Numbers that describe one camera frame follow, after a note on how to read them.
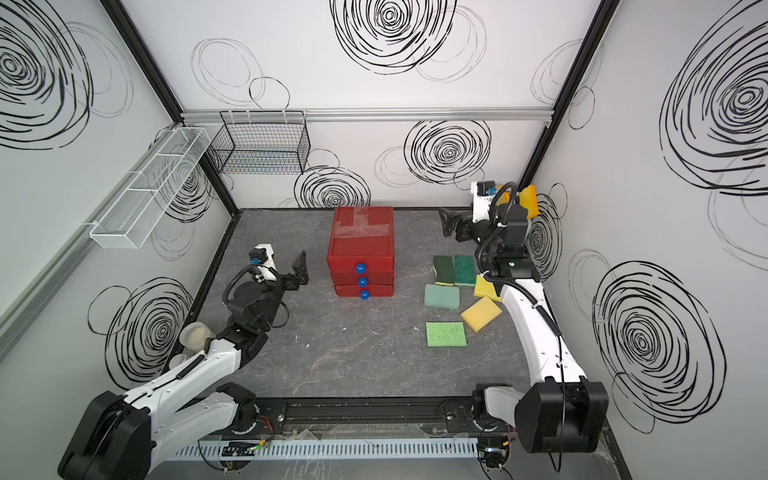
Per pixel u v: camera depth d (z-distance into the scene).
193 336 0.77
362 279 0.87
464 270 1.00
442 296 0.95
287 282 0.70
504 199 0.58
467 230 0.67
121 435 0.39
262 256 0.65
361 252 0.81
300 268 0.71
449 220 0.66
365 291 0.91
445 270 1.03
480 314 0.92
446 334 0.86
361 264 0.81
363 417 0.75
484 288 0.96
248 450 0.72
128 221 0.71
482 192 0.62
